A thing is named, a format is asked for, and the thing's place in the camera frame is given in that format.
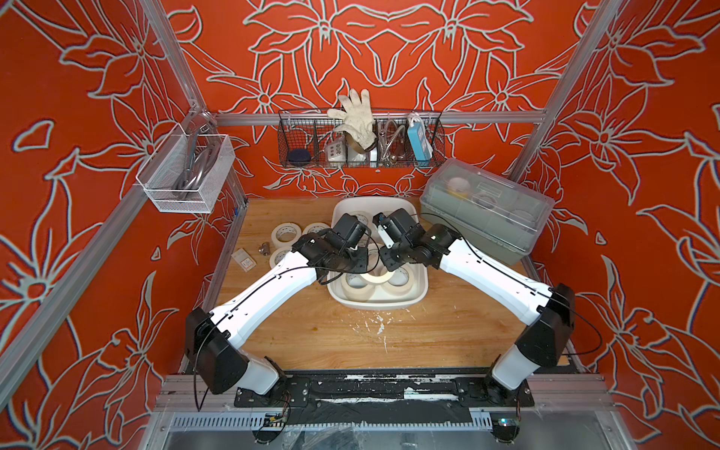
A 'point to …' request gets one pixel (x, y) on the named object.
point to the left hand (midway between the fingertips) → (363, 258)
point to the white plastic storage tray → (380, 300)
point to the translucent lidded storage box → (497, 216)
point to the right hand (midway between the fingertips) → (380, 253)
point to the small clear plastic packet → (245, 261)
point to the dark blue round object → (299, 157)
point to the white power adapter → (336, 152)
